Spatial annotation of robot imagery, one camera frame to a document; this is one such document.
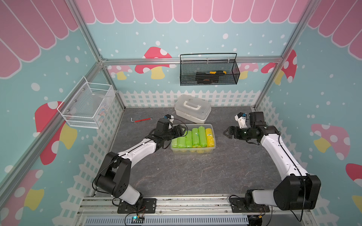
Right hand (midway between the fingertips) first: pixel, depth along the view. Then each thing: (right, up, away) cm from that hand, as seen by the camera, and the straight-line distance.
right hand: (230, 133), depth 82 cm
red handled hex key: (-65, +7, +27) cm, 71 cm away
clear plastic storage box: (-20, -13, +10) cm, 25 cm away
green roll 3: (-20, -4, +9) cm, 22 cm away
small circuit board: (-52, -44, -10) cm, 69 cm away
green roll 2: (-24, -7, +7) cm, 26 cm away
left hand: (-28, +1, +5) cm, 28 cm away
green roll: (-29, -6, +6) cm, 30 cm away
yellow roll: (-11, -5, +7) cm, 14 cm away
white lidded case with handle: (-21, +17, +22) cm, 35 cm away
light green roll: (-33, -7, +6) cm, 35 cm away
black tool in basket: (-15, +34, +5) cm, 37 cm away
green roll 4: (-15, -3, +10) cm, 18 cm away
